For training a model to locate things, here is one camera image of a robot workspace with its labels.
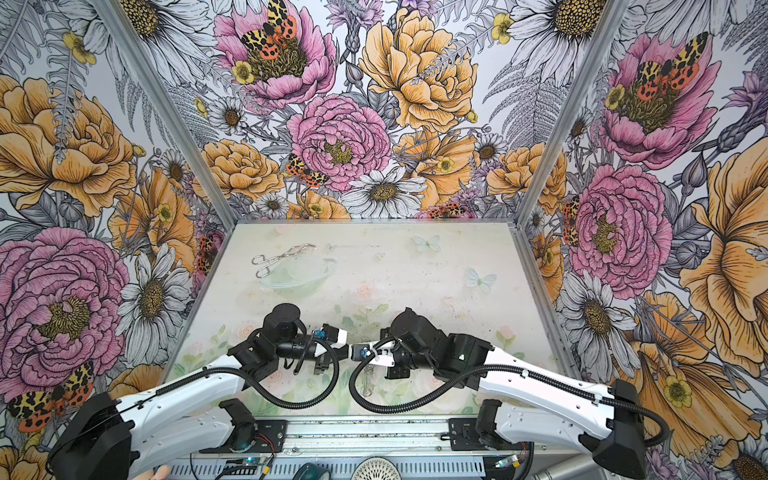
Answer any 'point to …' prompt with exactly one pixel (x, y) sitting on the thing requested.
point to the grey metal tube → (567, 468)
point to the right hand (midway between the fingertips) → (376, 355)
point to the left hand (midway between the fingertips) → (357, 356)
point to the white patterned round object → (376, 468)
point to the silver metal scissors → (268, 261)
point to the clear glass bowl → (301, 278)
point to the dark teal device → (311, 471)
